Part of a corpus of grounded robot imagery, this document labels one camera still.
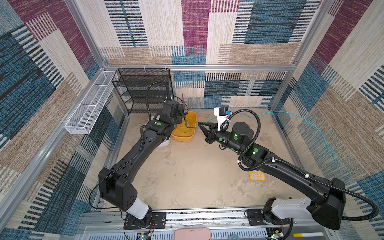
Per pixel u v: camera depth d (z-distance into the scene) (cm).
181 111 62
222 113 56
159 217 75
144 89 108
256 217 73
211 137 57
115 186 41
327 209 41
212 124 59
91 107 96
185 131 110
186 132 102
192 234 69
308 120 87
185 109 124
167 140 96
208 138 58
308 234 69
